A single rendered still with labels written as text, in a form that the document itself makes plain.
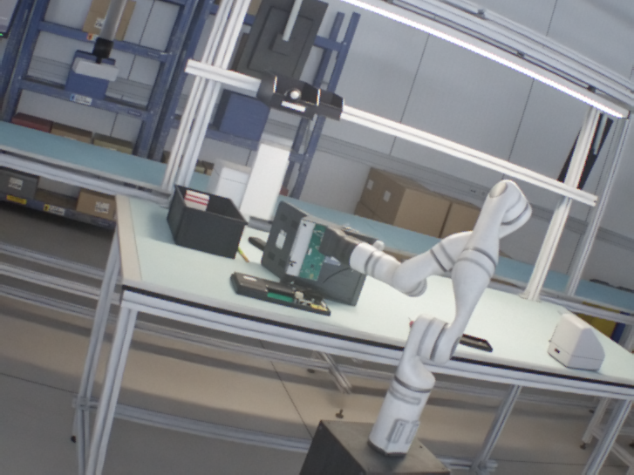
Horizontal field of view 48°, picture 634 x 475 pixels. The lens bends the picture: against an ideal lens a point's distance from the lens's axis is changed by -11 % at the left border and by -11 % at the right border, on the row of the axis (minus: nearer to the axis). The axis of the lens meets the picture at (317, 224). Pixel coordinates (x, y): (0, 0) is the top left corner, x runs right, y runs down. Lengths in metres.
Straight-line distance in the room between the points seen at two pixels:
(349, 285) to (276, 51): 1.85
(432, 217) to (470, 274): 4.02
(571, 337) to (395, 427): 0.91
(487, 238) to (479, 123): 5.16
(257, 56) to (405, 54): 2.84
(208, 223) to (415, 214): 3.53
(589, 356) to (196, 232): 1.30
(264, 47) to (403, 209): 2.17
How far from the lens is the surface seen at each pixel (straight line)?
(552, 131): 7.35
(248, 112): 5.76
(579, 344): 2.45
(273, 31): 3.89
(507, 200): 1.86
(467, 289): 1.72
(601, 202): 4.30
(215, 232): 2.31
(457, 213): 5.83
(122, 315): 2.02
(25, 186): 5.75
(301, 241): 2.18
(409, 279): 1.90
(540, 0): 7.19
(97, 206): 5.75
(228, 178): 2.59
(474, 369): 2.26
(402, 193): 5.64
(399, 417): 1.72
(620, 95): 2.84
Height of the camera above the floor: 1.58
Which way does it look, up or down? 10 degrees down
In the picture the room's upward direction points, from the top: 18 degrees clockwise
